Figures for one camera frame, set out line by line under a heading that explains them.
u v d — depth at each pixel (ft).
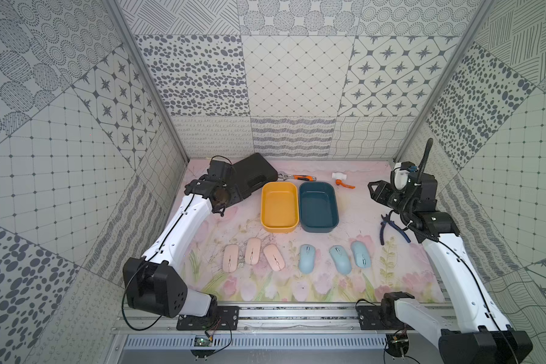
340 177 3.63
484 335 1.19
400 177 2.13
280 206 3.25
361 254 2.84
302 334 2.39
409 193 1.79
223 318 2.41
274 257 2.81
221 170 2.06
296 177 3.73
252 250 2.88
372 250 2.96
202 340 2.35
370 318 2.45
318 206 3.41
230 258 2.81
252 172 3.63
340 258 2.81
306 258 2.80
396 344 2.41
